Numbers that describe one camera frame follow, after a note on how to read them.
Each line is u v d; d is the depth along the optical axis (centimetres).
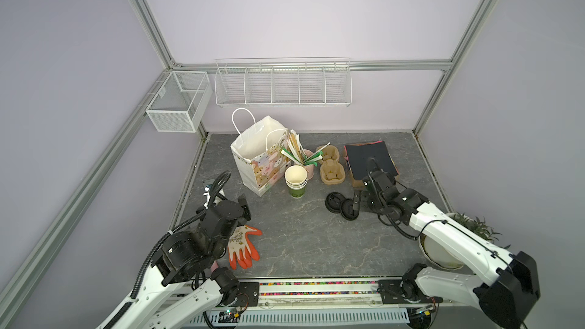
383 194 60
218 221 43
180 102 99
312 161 94
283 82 98
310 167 96
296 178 92
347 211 89
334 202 92
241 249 81
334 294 75
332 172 102
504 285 38
